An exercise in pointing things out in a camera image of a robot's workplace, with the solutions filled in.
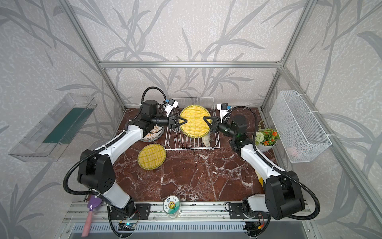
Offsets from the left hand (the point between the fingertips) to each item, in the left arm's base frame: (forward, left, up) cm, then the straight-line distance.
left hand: (185, 122), depth 76 cm
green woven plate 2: (-1, -5, -2) cm, 6 cm away
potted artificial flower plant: (-2, -46, -13) cm, 48 cm away
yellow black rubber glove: (-20, -42, -26) cm, 54 cm away
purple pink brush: (-32, +47, -26) cm, 62 cm away
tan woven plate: (+1, -12, -18) cm, 22 cm away
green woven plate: (-6, +23, -27) cm, 36 cm away
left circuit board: (-42, +28, -29) cm, 58 cm away
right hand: (+1, -10, +3) cm, 10 cm away
